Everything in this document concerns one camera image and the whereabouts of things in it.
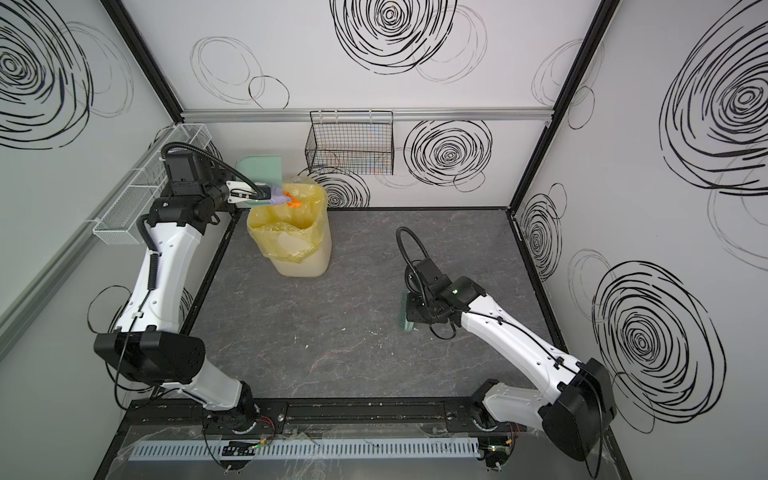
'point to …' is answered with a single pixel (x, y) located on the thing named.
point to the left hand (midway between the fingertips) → (219, 169)
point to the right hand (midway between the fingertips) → (406, 313)
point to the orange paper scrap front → (294, 202)
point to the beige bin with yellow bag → (296, 240)
